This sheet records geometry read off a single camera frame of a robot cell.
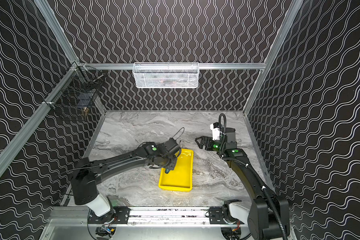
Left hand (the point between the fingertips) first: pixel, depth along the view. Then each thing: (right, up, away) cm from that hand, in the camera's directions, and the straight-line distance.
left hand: (177, 166), depth 78 cm
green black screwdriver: (-5, -2, 0) cm, 6 cm away
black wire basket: (-65, +44, +19) cm, 81 cm away
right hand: (+14, +13, +5) cm, 20 cm away
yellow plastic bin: (+2, -9, +8) cm, 12 cm away
